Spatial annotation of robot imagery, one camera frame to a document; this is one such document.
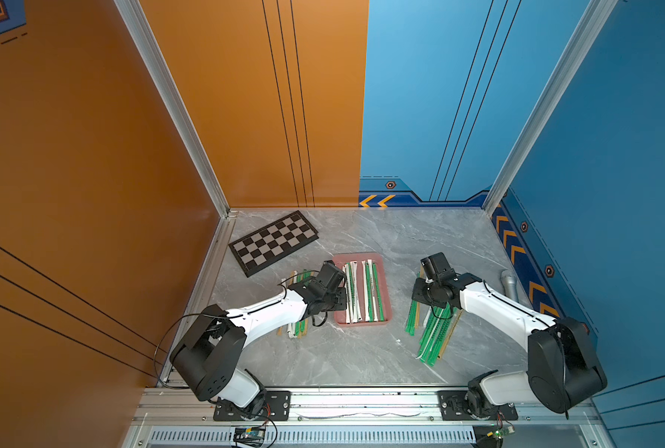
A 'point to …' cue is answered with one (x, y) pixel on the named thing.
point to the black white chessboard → (269, 244)
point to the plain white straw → (365, 292)
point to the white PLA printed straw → (348, 283)
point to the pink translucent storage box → (378, 296)
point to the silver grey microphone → (510, 285)
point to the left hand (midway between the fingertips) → (345, 294)
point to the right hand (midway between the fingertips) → (416, 293)
